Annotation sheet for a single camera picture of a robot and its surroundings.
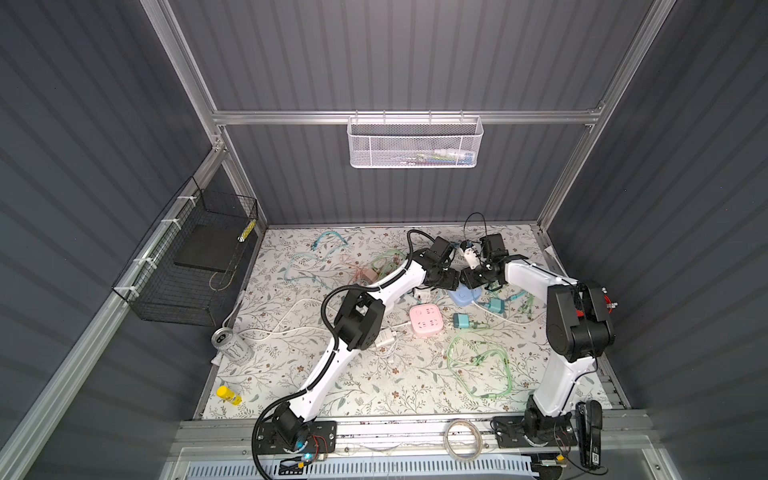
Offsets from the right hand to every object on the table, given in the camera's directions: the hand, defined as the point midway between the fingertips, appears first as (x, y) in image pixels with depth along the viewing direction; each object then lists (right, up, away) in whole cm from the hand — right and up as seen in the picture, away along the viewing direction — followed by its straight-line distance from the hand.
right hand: (471, 276), depth 100 cm
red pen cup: (+32, -5, -19) cm, 38 cm away
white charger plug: (-17, -6, -3) cm, 18 cm away
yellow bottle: (-68, -27, -27) cm, 78 cm away
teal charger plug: (-5, -13, -7) cm, 16 cm away
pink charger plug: (-35, 0, +3) cm, 35 cm away
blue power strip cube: (-3, -6, -3) cm, 7 cm away
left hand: (-7, -2, +1) cm, 7 cm away
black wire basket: (-77, +4, -26) cm, 81 cm away
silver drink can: (-69, -17, -23) cm, 74 cm away
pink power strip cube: (-16, -13, -8) cm, 22 cm away
